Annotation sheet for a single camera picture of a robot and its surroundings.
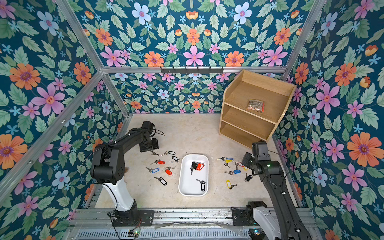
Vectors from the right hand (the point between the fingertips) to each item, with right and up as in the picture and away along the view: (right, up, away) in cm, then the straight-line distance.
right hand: (247, 158), depth 78 cm
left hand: (-56, +4, +20) cm, 59 cm away
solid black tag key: (+3, -14, +9) cm, 17 cm away
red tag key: (-52, -6, +15) cm, 54 cm away
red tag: (-45, -11, +13) cm, 48 cm away
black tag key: (-48, -1, +20) cm, 52 cm away
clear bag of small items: (+5, +28, 0) cm, 29 cm away
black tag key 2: (-41, -4, +17) cm, 44 cm away
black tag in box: (-29, -8, +13) cm, 33 cm away
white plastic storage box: (-32, -17, +7) cm, 37 cm away
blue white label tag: (-6, -4, +17) cm, 19 cm away
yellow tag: (+3, -9, +13) cm, 16 cm away
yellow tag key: (-9, -7, +15) cm, 19 cm away
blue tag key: (-4, -11, +10) cm, 15 cm away
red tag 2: (-26, -8, +13) cm, 30 cm away
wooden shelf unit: (+4, +17, +13) cm, 22 cm away
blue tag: (-54, -10, +12) cm, 56 cm away
